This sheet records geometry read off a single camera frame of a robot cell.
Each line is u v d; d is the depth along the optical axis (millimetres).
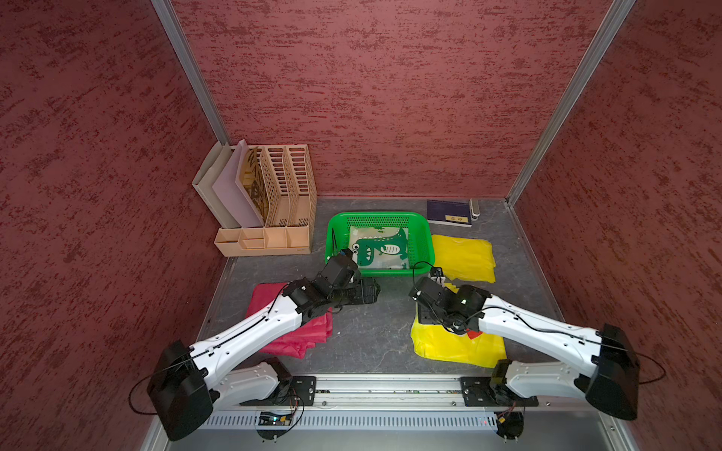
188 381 384
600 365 403
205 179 851
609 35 745
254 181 1002
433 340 819
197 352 416
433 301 586
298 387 745
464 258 1039
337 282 580
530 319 475
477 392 740
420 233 1021
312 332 804
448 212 1148
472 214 1129
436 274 710
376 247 977
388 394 759
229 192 883
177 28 737
